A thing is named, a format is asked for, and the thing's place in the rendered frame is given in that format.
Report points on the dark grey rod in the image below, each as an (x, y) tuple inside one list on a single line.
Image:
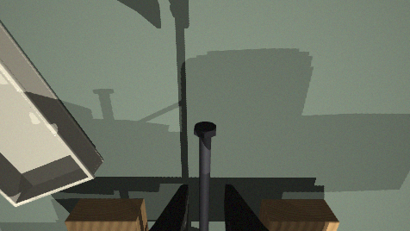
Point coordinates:
[(205, 131)]

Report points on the light brown wooden block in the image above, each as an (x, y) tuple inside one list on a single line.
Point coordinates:
[(92, 214), (297, 215)]

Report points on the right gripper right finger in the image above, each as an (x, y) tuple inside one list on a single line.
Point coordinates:
[(238, 215)]

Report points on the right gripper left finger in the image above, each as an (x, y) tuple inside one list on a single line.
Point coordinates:
[(175, 216)]

